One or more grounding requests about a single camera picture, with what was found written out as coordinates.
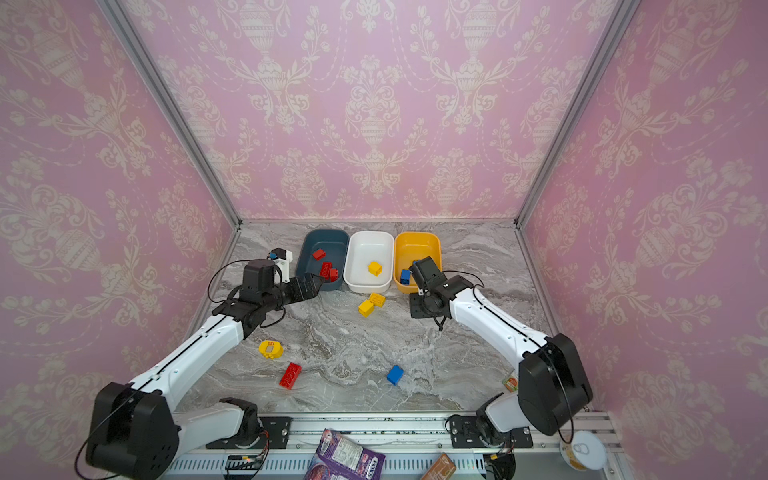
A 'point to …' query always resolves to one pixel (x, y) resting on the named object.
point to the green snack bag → (511, 384)
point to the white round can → (586, 452)
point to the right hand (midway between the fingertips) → (421, 307)
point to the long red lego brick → (290, 375)
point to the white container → (369, 263)
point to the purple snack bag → (339, 457)
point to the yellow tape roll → (278, 350)
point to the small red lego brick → (319, 254)
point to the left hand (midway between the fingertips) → (314, 282)
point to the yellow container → (410, 246)
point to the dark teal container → (335, 242)
